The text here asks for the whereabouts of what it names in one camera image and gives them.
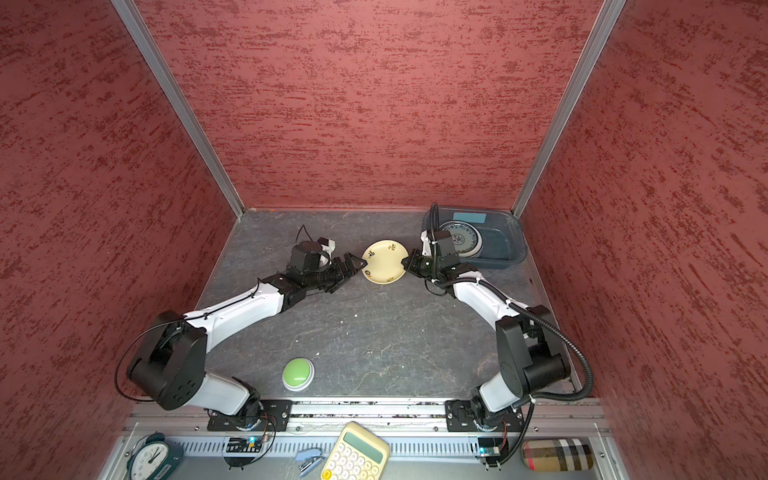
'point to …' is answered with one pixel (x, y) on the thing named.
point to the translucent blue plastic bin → (503, 237)
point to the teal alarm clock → (153, 458)
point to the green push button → (298, 374)
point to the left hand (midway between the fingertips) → (360, 274)
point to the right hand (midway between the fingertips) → (398, 265)
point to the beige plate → (384, 261)
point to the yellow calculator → (358, 454)
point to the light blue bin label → (470, 217)
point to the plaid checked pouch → (557, 454)
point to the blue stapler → (308, 459)
